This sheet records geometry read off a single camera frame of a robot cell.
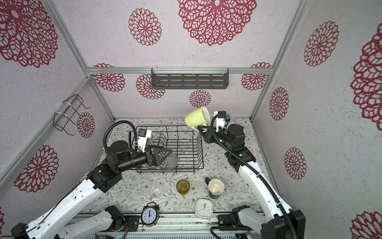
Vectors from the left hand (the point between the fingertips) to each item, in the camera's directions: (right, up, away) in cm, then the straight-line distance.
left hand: (167, 151), depth 64 cm
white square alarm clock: (+17, -31, +12) cm, 37 cm away
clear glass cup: (-10, -25, +21) cm, 34 cm away
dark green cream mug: (+24, -23, +20) cm, 39 cm away
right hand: (+14, +11, +4) cm, 18 cm away
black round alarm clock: (-10, -33, +11) cm, 36 cm away
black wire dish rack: (+6, +1, +42) cm, 43 cm away
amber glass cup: (+6, -23, +22) cm, 32 cm away
